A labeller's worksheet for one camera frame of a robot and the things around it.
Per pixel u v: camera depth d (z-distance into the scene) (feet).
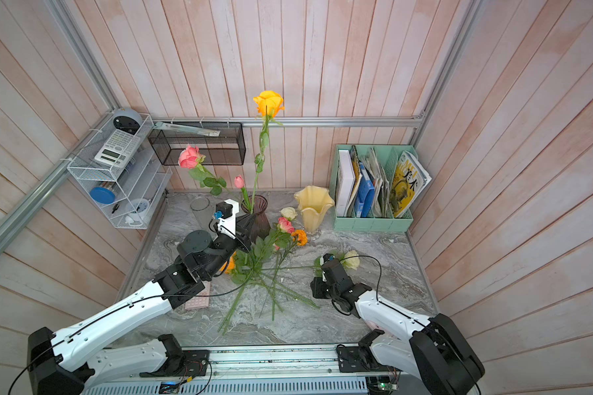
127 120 2.63
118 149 2.55
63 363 1.27
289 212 3.51
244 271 3.02
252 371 2.39
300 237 3.24
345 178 2.92
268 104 1.90
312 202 3.13
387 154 3.41
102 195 2.52
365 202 3.12
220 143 3.49
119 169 2.46
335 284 2.18
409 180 3.18
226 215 1.76
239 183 2.68
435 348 1.35
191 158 2.37
